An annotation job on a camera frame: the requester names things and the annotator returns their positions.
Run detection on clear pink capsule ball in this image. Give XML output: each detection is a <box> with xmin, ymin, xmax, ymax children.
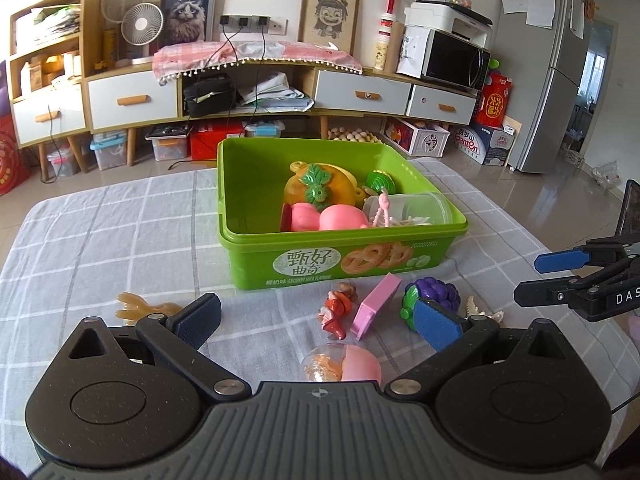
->
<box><xmin>300</xmin><ymin>344</ymin><xmax>383</xmax><ymax>383</ymax></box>

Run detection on white desk fan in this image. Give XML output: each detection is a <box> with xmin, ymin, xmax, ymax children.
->
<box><xmin>121</xmin><ymin>2</ymin><xmax>164</xmax><ymax>63</ymax></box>

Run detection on wall power sockets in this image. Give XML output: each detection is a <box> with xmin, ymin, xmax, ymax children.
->
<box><xmin>220</xmin><ymin>14</ymin><xmax>288</xmax><ymax>36</ymax></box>

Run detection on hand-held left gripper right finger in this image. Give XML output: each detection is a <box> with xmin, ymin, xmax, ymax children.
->
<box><xmin>384</xmin><ymin>297</ymin><xmax>571</xmax><ymax>402</ymax></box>

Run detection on small clear storage box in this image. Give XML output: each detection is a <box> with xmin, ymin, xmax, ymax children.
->
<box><xmin>47</xmin><ymin>147</ymin><xmax>81</xmax><ymax>177</ymax></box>

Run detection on pink rectangular box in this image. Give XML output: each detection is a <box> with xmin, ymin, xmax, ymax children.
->
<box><xmin>349</xmin><ymin>272</ymin><xmax>404</xmax><ymax>338</ymax></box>

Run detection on red gift box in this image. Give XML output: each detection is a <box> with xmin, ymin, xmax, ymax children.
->
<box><xmin>472</xmin><ymin>71</ymin><xmax>514</xmax><ymax>128</ymax></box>

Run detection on pink plastic toy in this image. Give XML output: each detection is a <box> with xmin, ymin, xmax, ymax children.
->
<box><xmin>279</xmin><ymin>201</ymin><xmax>368</xmax><ymax>233</ymax></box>

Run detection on black power cable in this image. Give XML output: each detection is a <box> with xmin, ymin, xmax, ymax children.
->
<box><xmin>221</xmin><ymin>22</ymin><xmax>242</xmax><ymax>78</ymax></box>
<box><xmin>251</xmin><ymin>25</ymin><xmax>269</xmax><ymax>122</ymax></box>

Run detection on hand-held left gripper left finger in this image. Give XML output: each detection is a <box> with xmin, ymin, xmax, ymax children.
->
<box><xmin>65</xmin><ymin>294</ymin><xmax>252</xmax><ymax>403</ymax></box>

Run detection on clear box black items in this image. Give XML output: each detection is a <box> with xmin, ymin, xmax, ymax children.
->
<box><xmin>145</xmin><ymin>125</ymin><xmax>191</xmax><ymax>161</ymax></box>

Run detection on green plastic bin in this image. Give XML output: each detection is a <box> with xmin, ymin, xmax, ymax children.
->
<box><xmin>216</xmin><ymin>137</ymin><xmax>469</xmax><ymax>292</ymax></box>

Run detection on yellow box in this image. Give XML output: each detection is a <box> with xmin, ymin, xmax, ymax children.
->
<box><xmin>102</xmin><ymin>27</ymin><xmax>121</xmax><ymax>68</ymax></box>

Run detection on red orange figurine toy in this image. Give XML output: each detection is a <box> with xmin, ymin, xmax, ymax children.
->
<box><xmin>317</xmin><ymin>282</ymin><xmax>360</xmax><ymax>342</ymax></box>

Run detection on framed cat picture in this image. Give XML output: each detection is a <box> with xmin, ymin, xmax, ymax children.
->
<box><xmin>159</xmin><ymin>0</ymin><xmax>217</xmax><ymax>46</ymax></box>

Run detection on pile of white papers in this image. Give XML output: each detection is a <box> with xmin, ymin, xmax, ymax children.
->
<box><xmin>236</xmin><ymin>71</ymin><xmax>315</xmax><ymax>111</ymax></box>

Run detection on white blue water carton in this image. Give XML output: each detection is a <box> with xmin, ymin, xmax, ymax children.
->
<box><xmin>452</xmin><ymin>122</ymin><xmax>516</xmax><ymax>167</ymax></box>

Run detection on clear box blue lid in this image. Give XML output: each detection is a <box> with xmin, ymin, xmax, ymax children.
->
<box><xmin>90</xmin><ymin>131</ymin><xmax>130</xmax><ymax>171</ymax></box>

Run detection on dark brown panel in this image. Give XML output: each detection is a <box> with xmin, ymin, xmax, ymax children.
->
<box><xmin>617</xmin><ymin>179</ymin><xmax>640</xmax><ymax>237</ymax></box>

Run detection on green round toy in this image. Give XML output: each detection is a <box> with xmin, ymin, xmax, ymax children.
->
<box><xmin>364</xmin><ymin>170</ymin><xmax>398</xmax><ymax>196</ymax></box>

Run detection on beige coral toy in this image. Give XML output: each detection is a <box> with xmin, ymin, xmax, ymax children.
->
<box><xmin>115</xmin><ymin>292</ymin><xmax>182</xmax><ymax>322</ymax></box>

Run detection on wooden shelf unit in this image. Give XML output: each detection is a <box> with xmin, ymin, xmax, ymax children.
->
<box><xmin>7</xmin><ymin>0</ymin><xmax>106</xmax><ymax>181</ymax></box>

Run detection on stack of papers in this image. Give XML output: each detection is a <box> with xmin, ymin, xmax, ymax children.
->
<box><xmin>12</xmin><ymin>5</ymin><xmax>81</xmax><ymax>43</ymax></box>

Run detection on clear cotton swab jar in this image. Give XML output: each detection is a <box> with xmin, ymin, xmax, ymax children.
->
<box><xmin>361</xmin><ymin>191</ymin><xmax>455</xmax><ymax>226</ymax></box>

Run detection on stack of paper cups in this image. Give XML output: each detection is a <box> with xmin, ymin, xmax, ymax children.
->
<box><xmin>372</xmin><ymin>12</ymin><xmax>396</xmax><ymax>72</ymax></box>

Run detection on framed cartoon drawing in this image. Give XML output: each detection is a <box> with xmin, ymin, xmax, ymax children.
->
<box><xmin>298</xmin><ymin>0</ymin><xmax>362</xmax><ymax>56</ymax></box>

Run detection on purple toy grapes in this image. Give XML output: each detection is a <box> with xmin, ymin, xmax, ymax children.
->
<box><xmin>400</xmin><ymin>276</ymin><xmax>462</xmax><ymax>331</ymax></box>

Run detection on tray of eggs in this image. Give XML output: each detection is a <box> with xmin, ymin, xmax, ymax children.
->
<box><xmin>327</xmin><ymin>127</ymin><xmax>383</xmax><ymax>143</ymax></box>

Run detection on white drawer wooden handle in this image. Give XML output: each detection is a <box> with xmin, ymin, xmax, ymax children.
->
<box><xmin>12</xmin><ymin>94</ymin><xmax>87</xmax><ymax>148</ymax></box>
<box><xmin>315</xmin><ymin>70</ymin><xmax>412</xmax><ymax>116</ymax></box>
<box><xmin>87</xmin><ymin>70</ymin><xmax>179</xmax><ymax>131</ymax></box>
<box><xmin>406</xmin><ymin>85</ymin><xmax>477</xmax><ymax>126</ymax></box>

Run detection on pink fringed cloth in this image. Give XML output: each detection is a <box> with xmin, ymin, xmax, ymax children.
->
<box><xmin>151</xmin><ymin>40</ymin><xmax>373</xmax><ymax>86</ymax></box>

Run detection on black bag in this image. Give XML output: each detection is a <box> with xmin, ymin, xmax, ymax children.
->
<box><xmin>182</xmin><ymin>72</ymin><xmax>237</xmax><ymax>117</ymax></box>

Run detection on grey refrigerator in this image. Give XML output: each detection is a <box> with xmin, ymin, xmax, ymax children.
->
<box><xmin>505</xmin><ymin>0</ymin><xmax>593</xmax><ymax>173</ymax></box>

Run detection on orange toy pumpkin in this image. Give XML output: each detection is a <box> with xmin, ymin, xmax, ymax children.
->
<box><xmin>283</xmin><ymin>160</ymin><xmax>368</xmax><ymax>208</ymax></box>

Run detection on white paper notes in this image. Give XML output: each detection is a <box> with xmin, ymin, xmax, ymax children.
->
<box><xmin>498</xmin><ymin>0</ymin><xmax>557</xmax><ymax>28</ymax></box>

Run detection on clear plastic bag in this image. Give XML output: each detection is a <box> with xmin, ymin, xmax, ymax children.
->
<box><xmin>591</xmin><ymin>160</ymin><xmax>622</xmax><ymax>189</ymax></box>

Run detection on white printed crate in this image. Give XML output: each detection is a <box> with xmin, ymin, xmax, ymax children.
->
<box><xmin>382</xmin><ymin>116</ymin><xmax>451</xmax><ymax>157</ymax></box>

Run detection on grey checked tablecloth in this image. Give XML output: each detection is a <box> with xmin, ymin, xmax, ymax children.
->
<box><xmin>0</xmin><ymin>156</ymin><xmax>640</xmax><ymax>471</ymax></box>

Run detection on white printer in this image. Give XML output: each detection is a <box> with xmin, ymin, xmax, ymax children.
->
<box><xmin>402</xmin><ymin>0</ymin><xmax>493</xmax><ymax>48</ymax></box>

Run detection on wooden tv cabinet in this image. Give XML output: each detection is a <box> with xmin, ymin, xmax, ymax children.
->
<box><xmin>82</xmin><ymin>57</ymin><xmax>478</xmax><ymax>166</ymax></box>

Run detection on black microwave oven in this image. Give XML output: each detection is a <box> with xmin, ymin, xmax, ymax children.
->
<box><xmin>420</xmin><ymin>29</ymin><xmax>492</xmax><ymax>93</ymax></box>

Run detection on red cardboard box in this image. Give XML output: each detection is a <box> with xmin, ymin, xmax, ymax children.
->
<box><xmin>189</xmin><ymin>121</ymin><xmax>246</xmax><ymax>161</ymax></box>

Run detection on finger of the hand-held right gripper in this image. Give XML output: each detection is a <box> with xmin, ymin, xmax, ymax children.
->
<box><xmin>513</xmin><ymin>272</ymin><xmax>608</xmax><ymax>307</ymax></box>
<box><xmin>534</xmin><ymin>237</ymin><xmax>632</xmax><ymax>274</ymax></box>

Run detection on red printed bucket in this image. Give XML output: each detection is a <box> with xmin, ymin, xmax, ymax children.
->
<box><xmin>0</xmin><ymin>115</ymin><xmax>31</xmax><ymax>196</ymax></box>

